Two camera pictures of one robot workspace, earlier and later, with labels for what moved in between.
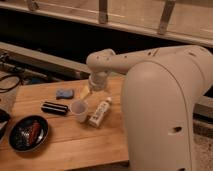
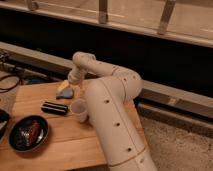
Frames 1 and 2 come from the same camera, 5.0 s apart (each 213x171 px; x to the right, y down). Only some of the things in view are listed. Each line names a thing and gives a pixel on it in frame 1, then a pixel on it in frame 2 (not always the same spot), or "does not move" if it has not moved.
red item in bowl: [35, 128] does not move
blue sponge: [64, 94] does not move
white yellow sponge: [84, 91] to [63, 85]
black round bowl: [28, 133] does not move
